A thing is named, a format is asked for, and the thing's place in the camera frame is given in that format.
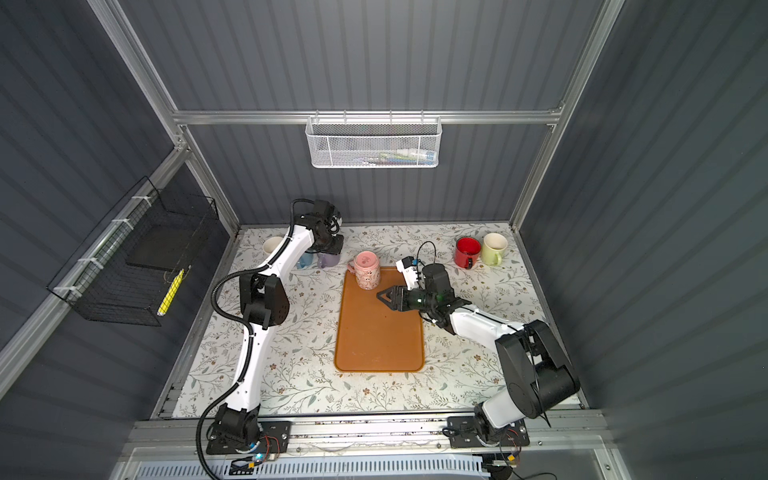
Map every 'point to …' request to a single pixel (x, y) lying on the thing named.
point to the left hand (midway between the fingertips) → (335, 247)
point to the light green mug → (494, 245)
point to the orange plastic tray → (372, 337)
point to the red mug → (467, 252)
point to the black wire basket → (128, 269)
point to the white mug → (270, 244)
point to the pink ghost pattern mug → (366, 268)
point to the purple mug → (327, 259)
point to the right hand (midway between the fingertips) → (386, 297)
